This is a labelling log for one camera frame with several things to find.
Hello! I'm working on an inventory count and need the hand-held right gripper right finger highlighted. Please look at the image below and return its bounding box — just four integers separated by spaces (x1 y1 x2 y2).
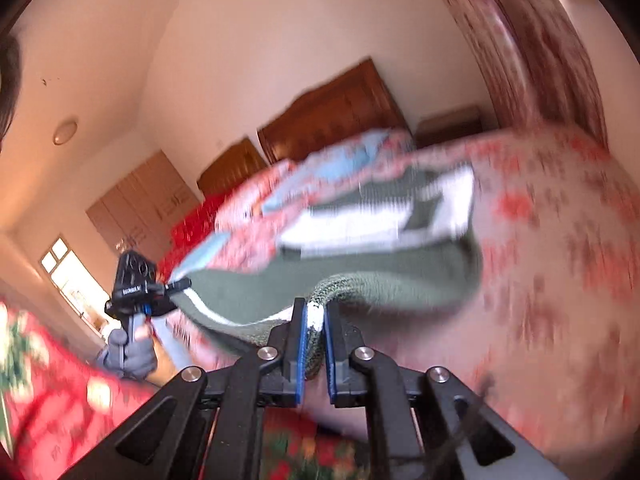
324 305 571 480

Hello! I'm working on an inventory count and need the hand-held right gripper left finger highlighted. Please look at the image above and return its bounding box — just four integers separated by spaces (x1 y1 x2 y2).
60 298 307 480

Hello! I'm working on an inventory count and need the green knit sweater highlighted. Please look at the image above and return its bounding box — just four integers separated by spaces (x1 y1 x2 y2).
172 167 483 381

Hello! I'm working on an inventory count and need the person's left forearm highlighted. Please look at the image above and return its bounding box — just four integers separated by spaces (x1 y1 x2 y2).
0 302 181 480

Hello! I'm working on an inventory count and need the person's left hand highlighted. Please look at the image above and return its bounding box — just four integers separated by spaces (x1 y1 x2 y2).
96 322 157 382

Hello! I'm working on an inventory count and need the red blanket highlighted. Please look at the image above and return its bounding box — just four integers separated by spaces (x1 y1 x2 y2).
160 199 227 281

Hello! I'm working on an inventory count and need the light wooden wardrobe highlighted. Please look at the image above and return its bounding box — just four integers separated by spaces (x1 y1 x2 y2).
85 150 202 263

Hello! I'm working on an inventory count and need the person's red floral jacket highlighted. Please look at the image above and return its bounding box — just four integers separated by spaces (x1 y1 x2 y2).
261 409 375 480

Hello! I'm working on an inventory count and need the pink floral pillow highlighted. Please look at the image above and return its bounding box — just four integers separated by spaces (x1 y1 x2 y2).
215 160 321 273

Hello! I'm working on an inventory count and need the small wooden headboard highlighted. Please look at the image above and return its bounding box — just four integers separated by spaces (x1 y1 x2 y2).
197 137 269 197

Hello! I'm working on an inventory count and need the round ceiling lamp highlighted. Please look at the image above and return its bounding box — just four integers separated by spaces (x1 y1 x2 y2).
52 117 80 146

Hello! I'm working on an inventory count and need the blue floral quilt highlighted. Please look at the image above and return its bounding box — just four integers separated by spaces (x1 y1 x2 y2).
260 130 416 216

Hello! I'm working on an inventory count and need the large wooden headboard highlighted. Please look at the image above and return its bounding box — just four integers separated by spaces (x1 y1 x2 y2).
257 57 412 163

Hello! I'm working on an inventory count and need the bed with pink floral sheet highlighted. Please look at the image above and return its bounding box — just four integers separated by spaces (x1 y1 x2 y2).
170 125 640 466

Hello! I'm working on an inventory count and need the dark wooden nightstand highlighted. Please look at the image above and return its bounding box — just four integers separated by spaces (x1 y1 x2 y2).
415 105 485 150

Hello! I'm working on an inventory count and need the pink floral curtain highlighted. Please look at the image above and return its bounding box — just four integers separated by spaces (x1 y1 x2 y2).
425 0 608 148

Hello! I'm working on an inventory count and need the window with white frame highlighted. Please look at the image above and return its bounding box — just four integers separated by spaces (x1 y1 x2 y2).
40 234 110 332

